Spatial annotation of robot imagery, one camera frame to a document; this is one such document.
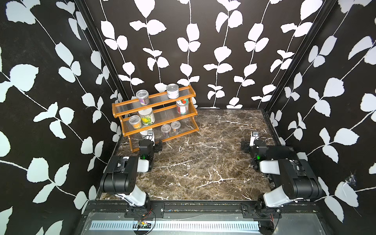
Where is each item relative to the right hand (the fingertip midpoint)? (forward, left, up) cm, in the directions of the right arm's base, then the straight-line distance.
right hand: (249, 137), depth 95 cm
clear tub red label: (+5, +57, +1) cm, 57 cm away
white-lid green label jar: (+3, +65, +16) cm, 67 cm away
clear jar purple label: (+9, +66, +28) cm, 72 cm away
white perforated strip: (-48, +45, -7) cm, 66 cm away
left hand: (-1, +65, +1) cm, 65 cm away
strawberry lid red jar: (+13, +45, +15) cm, 49 cm away
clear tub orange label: (+1, +72, +15) cm, 73 cm away
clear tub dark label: (+9, +50, +1) cm, 51 cm away
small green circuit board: (-48, +63, -7) cm, 79 cm away
